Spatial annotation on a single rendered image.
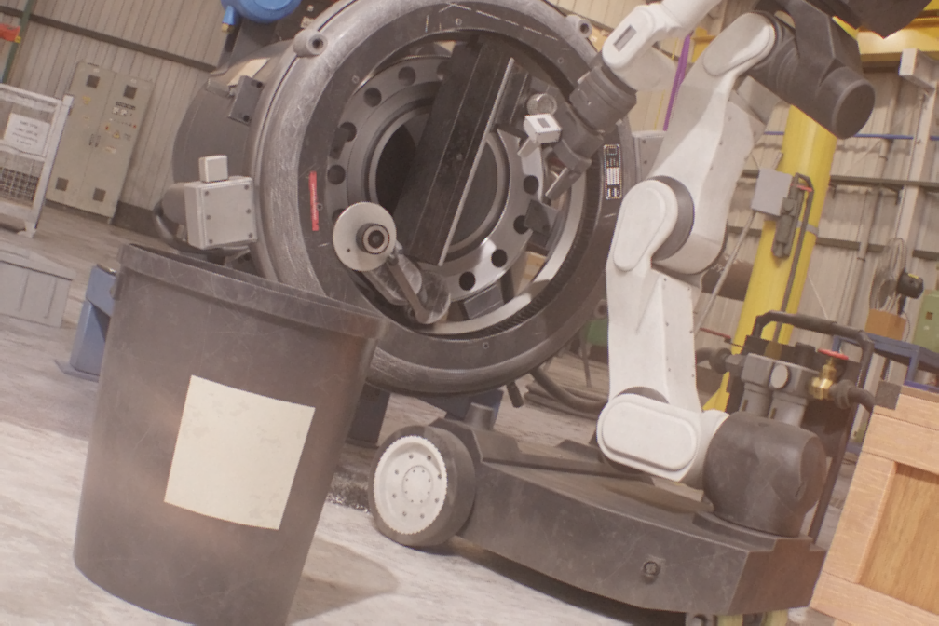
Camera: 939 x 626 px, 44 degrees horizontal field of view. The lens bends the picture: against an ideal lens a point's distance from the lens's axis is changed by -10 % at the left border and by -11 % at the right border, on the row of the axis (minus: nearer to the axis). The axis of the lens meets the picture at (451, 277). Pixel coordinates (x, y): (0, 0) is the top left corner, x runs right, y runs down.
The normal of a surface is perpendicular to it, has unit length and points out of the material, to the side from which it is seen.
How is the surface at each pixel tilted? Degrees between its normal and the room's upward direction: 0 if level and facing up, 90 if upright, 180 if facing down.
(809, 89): 111
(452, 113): 86
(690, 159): 90
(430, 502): 90
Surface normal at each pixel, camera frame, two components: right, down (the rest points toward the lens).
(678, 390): 0.72, -0.41
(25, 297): 0.63, 0.17
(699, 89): -0.74, 0.22
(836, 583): -0.84, -0.25
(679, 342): 0.74, -0.19
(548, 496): -0.67, -0.20
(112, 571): -0.53, -0.11
